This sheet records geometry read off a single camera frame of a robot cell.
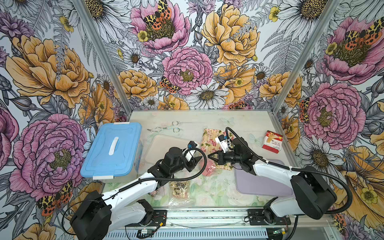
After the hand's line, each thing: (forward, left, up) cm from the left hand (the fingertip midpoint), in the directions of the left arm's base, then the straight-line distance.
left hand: (196, 157), depth 80 cm
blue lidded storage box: (+1, +41, +3) cm, 42 cm away
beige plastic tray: (+17, +26, -16) cm, 35 cm away
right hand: (0, -7, -2) cm, 7 cm away
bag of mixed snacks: (-18, +8, -11) cm, 22 cm away
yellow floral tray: (+16, -9, -14) cm, 23 cm away
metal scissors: (+30, +26, -13) cm, 42 cm away
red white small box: (+16, -50, -10) cm, 54 cm away
